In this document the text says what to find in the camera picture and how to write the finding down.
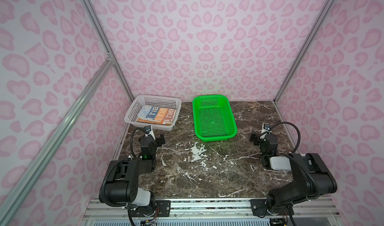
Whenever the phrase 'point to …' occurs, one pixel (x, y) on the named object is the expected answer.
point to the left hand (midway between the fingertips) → (154, 130)
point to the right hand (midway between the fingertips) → (262, 129)
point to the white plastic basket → (171, 101)
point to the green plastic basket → (214, 118)
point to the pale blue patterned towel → (156, 114)
